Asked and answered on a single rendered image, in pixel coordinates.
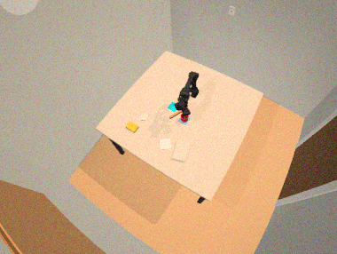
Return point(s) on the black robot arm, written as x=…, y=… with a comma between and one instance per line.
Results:
x=185, y=92

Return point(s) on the yellow rectangular block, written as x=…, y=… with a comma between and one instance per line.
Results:
x=131, y=126

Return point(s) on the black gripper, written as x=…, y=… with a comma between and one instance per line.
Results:
x=186, y=111

